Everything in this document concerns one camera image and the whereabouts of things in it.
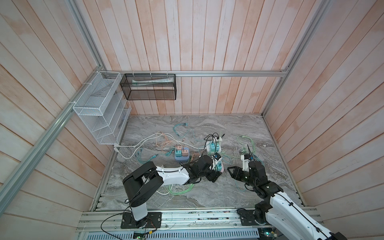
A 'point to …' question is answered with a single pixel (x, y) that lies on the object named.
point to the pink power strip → (222, 168)
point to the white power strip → (214, 146)
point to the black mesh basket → (149, 86)
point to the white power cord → (124, 156)
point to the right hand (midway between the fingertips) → (230, 168)
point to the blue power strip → (183, 158)
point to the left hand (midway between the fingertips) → (215, 171)
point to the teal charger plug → (219, 166)
